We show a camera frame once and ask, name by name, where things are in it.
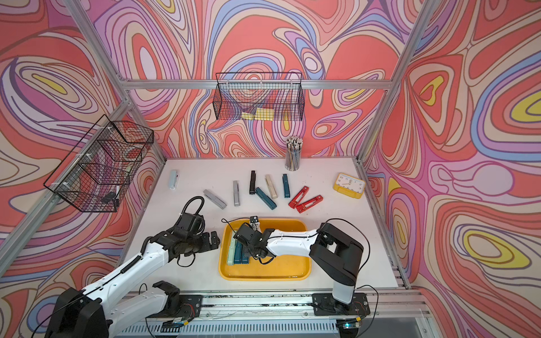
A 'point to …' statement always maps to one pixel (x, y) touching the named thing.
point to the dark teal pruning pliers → (238, 253)
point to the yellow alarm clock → (349, 185)
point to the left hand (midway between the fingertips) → (213, 243)
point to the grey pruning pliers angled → (214, 199)
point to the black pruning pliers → (252, 191)
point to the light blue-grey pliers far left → (173, 179)
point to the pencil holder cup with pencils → (292, 156)
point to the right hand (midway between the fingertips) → (253, 251)
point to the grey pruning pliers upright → (236, 193)
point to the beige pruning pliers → (273, 192)
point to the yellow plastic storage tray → (280, 268)
